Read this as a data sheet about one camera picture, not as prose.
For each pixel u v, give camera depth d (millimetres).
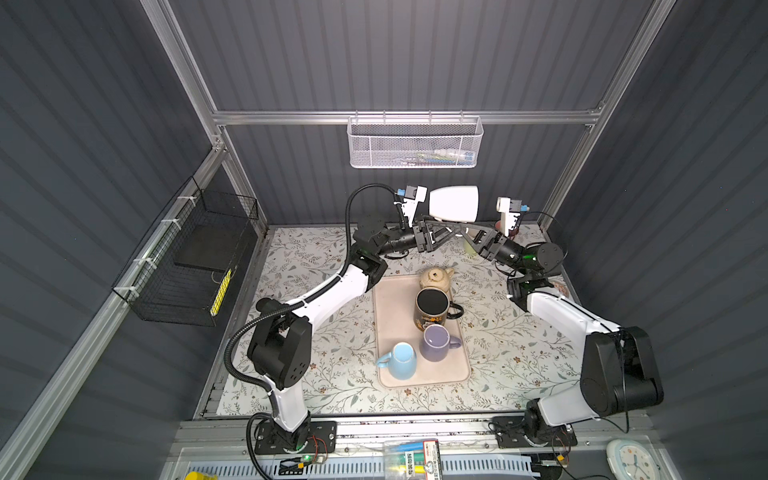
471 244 666
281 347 469
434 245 616
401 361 765
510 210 640
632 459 687
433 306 846
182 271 722
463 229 661
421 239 619
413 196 630
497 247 631
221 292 690
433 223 630
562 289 998
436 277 940
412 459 693
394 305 985
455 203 640
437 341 809
